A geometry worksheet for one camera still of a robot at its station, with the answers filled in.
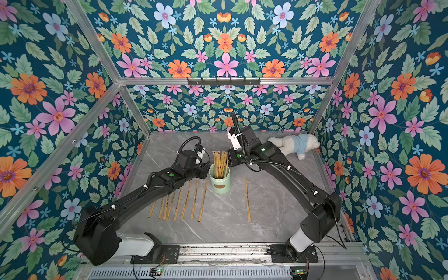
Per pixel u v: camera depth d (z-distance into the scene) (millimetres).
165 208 862
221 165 862
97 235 402
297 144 1022
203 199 906
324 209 410
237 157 646
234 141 674
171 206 866
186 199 906
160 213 857
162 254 723
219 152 841
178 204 884
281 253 733
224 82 932
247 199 906
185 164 619
